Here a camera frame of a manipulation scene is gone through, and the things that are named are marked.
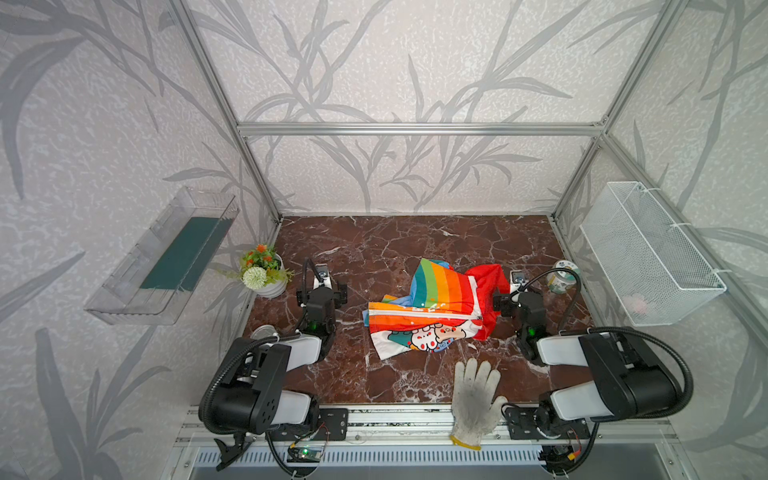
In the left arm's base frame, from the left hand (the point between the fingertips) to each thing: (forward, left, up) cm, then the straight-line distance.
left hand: (326, 270), depth 90 cm
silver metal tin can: (-17, +16, -5) cm, 24 cm away
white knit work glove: (-35, -43, -9) cm, 56 cm away
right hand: (0, -59, -3) cm, 59 cm away
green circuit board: (-45, 0, -11) cm, 46 cm away
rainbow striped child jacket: (-9, -36, -3) cm, 38 cm away
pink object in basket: (-16, -81, +11) cm, 83 cm away
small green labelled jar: (0, -74, -4) cm, 74 cm away
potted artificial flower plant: (-3, +17, +3) cm, 18 cm away
